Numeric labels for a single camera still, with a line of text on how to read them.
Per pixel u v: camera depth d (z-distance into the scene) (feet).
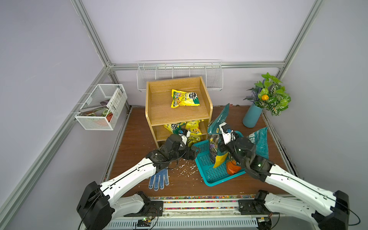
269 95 2.64
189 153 2.19
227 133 1.89
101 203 1.27
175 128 2.66
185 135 2.32
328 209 1.30
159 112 2.46
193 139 3.11
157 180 2.71
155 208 2.42
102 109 2.48
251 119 3.28
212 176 2.78
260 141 2.32
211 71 3.17
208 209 2.43
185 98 2.48
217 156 2.38
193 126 2.72
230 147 1.99
